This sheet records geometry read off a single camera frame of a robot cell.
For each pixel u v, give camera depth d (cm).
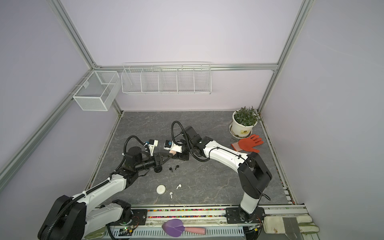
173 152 79
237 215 73
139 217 74
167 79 100
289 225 69
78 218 40
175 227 71
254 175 45
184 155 74
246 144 100
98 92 94
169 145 69
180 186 83
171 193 81
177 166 91
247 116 94
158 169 89
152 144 76
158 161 71
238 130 99
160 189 81
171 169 90
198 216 75
